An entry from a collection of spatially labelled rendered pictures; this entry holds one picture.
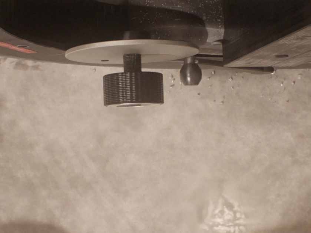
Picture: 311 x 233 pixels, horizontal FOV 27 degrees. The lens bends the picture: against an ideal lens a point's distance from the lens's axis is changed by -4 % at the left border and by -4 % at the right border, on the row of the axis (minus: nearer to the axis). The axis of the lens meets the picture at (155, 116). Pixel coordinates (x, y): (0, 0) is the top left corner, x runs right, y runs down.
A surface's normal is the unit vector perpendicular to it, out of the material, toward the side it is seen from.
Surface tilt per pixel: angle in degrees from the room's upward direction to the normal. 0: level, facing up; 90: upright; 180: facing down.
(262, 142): 0
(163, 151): 0
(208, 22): 27
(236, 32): 86
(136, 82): 3
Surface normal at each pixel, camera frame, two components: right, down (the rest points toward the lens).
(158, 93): 0.80, -0.06
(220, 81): 0.11, -0.05
